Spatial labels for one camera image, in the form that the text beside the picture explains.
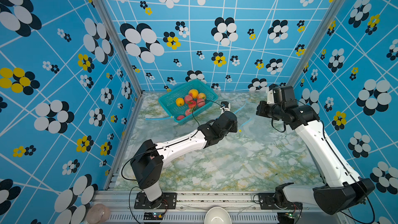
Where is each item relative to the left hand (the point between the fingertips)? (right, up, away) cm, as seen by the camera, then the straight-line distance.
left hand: (237, 118), depth 78 cm
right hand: (+10, +6, -4) cm, 12 cm away
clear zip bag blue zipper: (-55, -2, +27) cm, 61 cm away
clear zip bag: (+8, -3, +6) cm, 10 cm away
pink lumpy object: (-66, -43, -8) cm, 80 cm away
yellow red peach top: (-25, +16, +33) cm, 44 cm away
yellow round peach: (-34, +9, +30) cm, 46 cm away
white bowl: (-11, -42, -10) cm, 45 cm away
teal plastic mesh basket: (-42, +10, +30) cm, 53 cm away
